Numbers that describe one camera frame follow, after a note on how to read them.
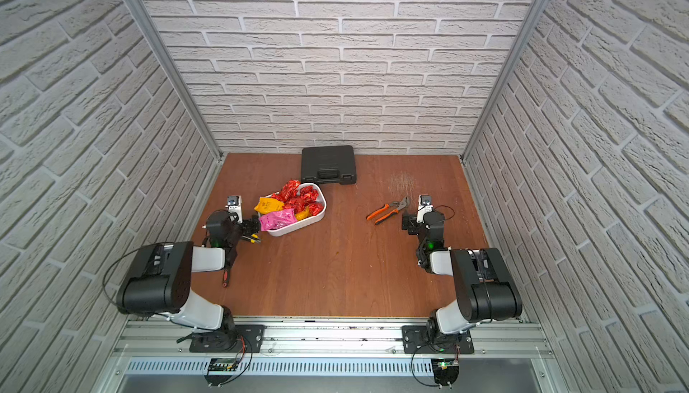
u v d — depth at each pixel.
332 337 0.76
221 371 0.71
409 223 0.83
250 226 0.86
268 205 0.93
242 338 0.73
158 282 0.45
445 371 0.70
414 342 0.73
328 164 1.10
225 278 0.83
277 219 0.89
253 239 0.92
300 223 0.92
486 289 0.44
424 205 0.79
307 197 0.98
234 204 0.81
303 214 0.94
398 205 1.03
